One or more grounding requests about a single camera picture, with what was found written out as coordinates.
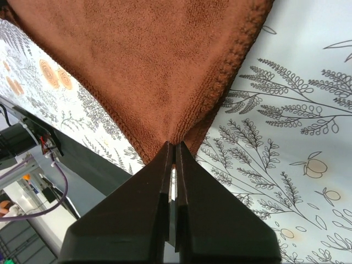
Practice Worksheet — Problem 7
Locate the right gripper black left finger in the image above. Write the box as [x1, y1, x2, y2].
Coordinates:
[58, 142, 173, 263]

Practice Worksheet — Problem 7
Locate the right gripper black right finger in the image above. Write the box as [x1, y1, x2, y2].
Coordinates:
[175, 142, 281, 263]

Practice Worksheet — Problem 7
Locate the brown towel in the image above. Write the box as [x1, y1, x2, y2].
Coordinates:
[1, 1, 273, 163]

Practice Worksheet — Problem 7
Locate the floral table mat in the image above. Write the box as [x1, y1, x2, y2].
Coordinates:
[1, 1, 351, 263]

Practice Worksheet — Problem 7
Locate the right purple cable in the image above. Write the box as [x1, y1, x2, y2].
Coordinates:
[0, 156, 69, 223]

